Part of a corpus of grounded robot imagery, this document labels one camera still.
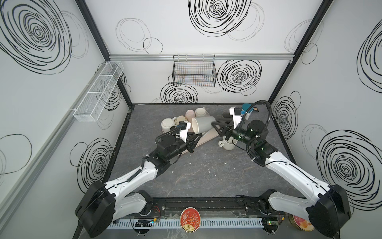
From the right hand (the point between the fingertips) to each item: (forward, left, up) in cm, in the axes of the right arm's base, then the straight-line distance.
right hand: (213, 121), depth 68 cm
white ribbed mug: (+15, +27, -22) cm, 38 cm away
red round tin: (-35, +11, -29) cm, 46 cm away
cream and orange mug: (+21, +19, -23) cm, 37 cm away
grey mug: (-1, +6, -1) cm, 6 cm away
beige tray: (-3, +3, -8) cm, 9 cm away
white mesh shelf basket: (+9, +60, +2) cm, 61 cm away
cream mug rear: (+30, +5, -26) cm, 40 cm away
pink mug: (+25, +12, -23) cm, 36 cm away
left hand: (-3, +5, -7) cm, 9 cm away
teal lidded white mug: (+33, -28, -24) cm, 50 cm away
